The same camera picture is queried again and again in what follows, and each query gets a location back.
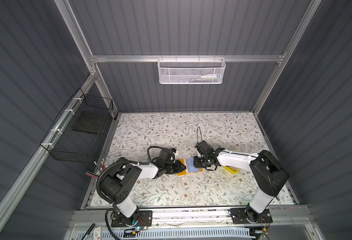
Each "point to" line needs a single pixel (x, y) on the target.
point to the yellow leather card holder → (189, 163)
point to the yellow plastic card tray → (231, 169)
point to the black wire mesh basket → (77, 133)
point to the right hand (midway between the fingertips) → (196, 164)
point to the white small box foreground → (97, 233)
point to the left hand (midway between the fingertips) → (186, 168)
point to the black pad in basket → (90, 121)
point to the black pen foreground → (88, 231)
